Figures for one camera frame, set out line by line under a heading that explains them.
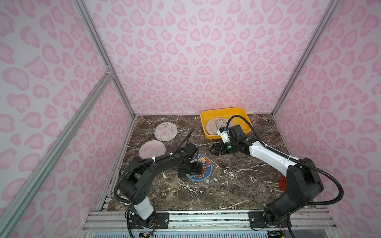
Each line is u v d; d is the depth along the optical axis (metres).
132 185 0.46
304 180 0.44
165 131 1.10
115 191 0.42
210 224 0.73
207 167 0.91
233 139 0.71
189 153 0.73
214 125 1.10
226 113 1.15
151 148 1.01
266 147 0.56
